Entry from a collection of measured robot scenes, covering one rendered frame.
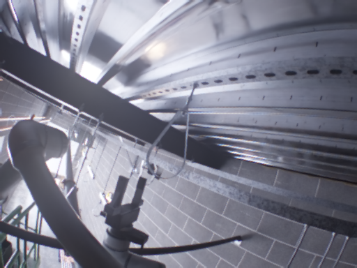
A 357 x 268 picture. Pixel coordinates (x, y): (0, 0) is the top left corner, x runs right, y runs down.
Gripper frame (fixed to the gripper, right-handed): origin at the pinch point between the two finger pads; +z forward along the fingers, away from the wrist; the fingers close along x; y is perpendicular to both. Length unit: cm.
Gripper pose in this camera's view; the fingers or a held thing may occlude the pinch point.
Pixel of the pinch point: (132, 183)
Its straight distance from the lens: 50.3
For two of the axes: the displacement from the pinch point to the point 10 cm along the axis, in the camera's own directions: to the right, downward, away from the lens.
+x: 1.8, 2.6, 9.5
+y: -9.4, -2.4, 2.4
